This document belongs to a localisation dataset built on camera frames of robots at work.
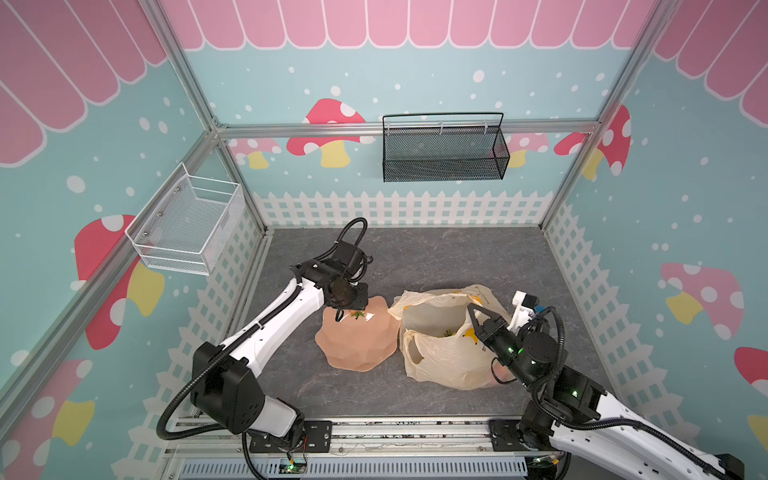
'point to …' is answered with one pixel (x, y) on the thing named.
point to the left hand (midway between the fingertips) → (357, 306)
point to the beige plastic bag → (438, 340)
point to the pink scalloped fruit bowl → (361, 341)
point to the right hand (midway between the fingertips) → (465, 307)
